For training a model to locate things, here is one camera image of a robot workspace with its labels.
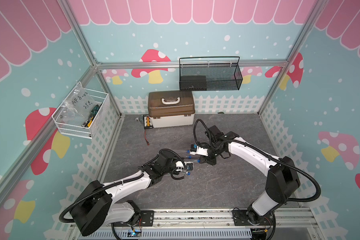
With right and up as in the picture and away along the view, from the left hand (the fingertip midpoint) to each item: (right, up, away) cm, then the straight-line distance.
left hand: (181, 159), depth 85 cm
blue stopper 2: (+5, -1, +12) cm, 13 cm away
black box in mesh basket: (+7, +46, +9) cm, 48 cm away
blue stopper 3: (+5, -10, +5) cm, 12 cm away
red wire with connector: (-27, +12, +24) cm, 38 cm away
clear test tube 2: (-2, +2, +16) cm, 17 cm away
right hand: (+11, 0, -2) cm, 11 cm away
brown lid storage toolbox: (-7, +30, +12) cm, 33 cm away
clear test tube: (+8, 0, -3) cm, 8 cm away
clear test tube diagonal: (+3, -1, +11) cm, 12 cm away
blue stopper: (+9, 0, -4) cm, 10 cm away
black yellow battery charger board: (-26, +21, +27) cm, 43 cm away
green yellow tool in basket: (-44, +24, -12) cm, 51 cm away
